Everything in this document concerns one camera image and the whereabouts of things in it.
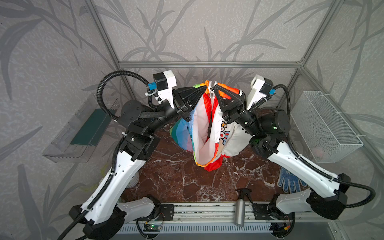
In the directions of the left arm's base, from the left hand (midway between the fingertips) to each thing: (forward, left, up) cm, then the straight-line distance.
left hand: (207, 86), depth 40 cm
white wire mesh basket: (+2, -52, -27) cm, 59 cm away
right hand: (0, -3, +1) cm, 3 cm away
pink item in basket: (+1, -56, -40) cm, 69 cm away
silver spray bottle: (-21, -18, -58) cm, 64 cm away
